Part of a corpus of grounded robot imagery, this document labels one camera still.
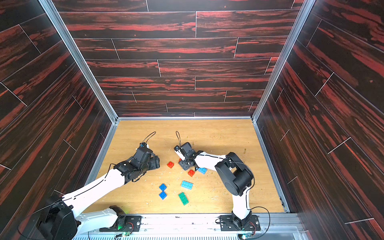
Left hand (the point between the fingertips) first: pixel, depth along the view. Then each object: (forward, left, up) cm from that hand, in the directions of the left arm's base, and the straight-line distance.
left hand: (156, 160), depth 85 cm
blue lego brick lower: (-16, -5, -10) cm, 19 cm away
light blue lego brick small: (-1, -28, -9) cm, 29 cm away
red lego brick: (+2, -7, -9) cm, 11 cm away
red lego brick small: (-3, -20, -10) cm, 23 cm away
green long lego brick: (-18, -17, -9) cm, 26 cm away
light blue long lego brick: (-11, -18, -9) cm, 23 cm away
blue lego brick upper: (-12, -4, -9) cm, 16 cm away
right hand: (+8, -18, -10) cm, 22 cm away
